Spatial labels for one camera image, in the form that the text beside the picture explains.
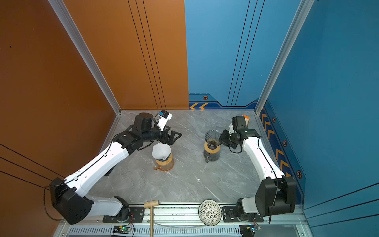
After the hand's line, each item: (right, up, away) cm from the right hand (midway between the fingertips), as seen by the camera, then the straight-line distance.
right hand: (218, 139), depth 83 cm
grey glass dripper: (-3, +1, +3) cm, 4 cm away
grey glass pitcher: (-4, -11, +4) cm, 12 cm away
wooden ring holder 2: (-4, -7, +2) cm, 8 cm away
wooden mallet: (-36, -32, -8) cm, 49 cm away
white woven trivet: (-6, -36, -9) cm, 37 cm away
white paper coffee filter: (-32, -6, -1) cm, 33 cm away
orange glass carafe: (-32, -18, +6) cm, 37 cm away
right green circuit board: (+12, -42, -13) cm, 46 cm away
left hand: (-23, +6, -9) cm, 25 cm away
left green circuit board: (-49, -42, -12) cm, 66 cm away
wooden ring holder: (-30, -13, -2) cm, 33 cm away
